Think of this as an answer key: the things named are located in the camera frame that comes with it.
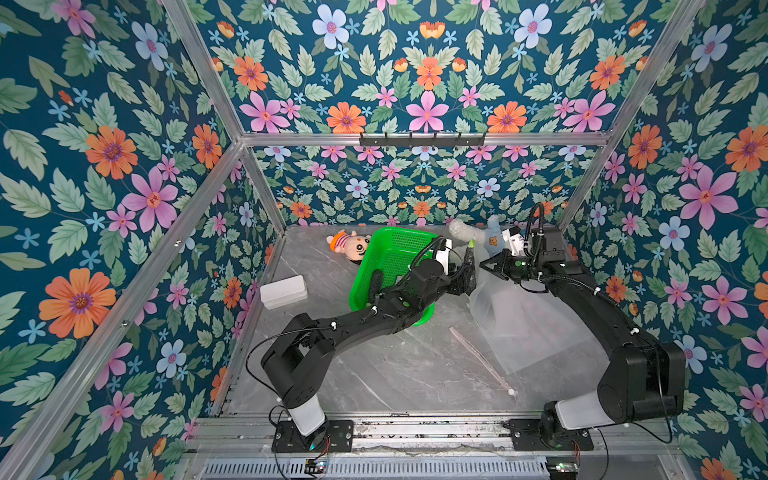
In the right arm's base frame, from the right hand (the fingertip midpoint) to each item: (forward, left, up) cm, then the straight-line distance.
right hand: (489, 259), depth 82 cm
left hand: (-4, +6, +2) cm, 8 cm away
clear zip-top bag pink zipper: (-22, -1, -22) cm, 31 cm away
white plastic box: (-2, +63, -16) cm, 66 cm away
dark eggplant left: (+2, +34, -17) cm, 38 cm away
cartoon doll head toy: (+15, +42, -13) cm, 47 cm away
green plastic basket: (+17, +29, -17) cm, 38 cm away
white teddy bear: (+20, -6, -12) cm, 24 cm away
